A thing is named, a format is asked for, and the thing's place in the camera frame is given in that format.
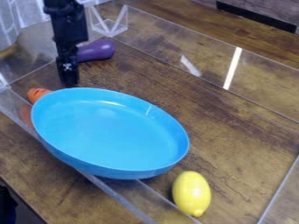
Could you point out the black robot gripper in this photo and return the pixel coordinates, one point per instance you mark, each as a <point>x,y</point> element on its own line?
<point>70,28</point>

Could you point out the purple toy eggplant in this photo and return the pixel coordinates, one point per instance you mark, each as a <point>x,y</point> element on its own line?
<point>99,50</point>

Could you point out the blue round plastic tray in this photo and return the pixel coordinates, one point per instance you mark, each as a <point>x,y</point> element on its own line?
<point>109,134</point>

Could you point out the orange toy carrot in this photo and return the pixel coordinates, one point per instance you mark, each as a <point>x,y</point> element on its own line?
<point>34,95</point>

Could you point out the white tiled cloth backdrop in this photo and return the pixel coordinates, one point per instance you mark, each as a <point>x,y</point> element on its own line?
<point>25,24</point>

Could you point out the dark baseboard strip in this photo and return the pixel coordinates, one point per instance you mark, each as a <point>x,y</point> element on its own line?
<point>280,24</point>

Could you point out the yellow toy lemon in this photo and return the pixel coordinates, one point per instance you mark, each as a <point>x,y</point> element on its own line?
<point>191,193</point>

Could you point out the clear acrylic enclosure wall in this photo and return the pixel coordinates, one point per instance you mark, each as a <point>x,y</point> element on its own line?
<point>234,98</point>

